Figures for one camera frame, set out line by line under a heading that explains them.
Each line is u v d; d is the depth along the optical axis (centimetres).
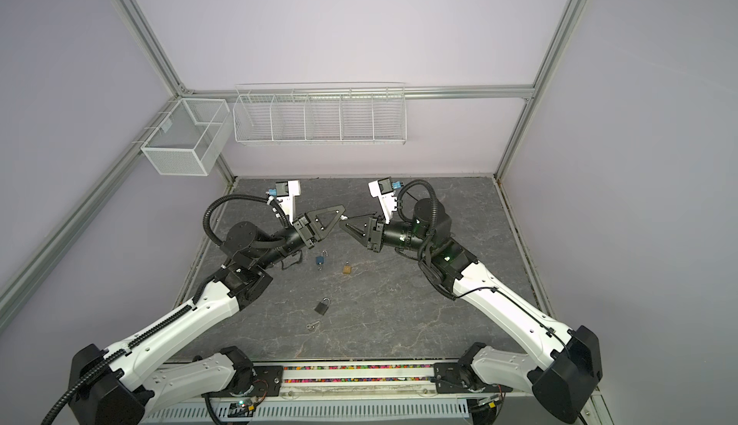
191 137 100
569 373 38
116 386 38
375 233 54
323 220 59
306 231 55
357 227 61
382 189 56
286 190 56
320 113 99
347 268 94
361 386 74
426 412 71
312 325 83
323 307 87
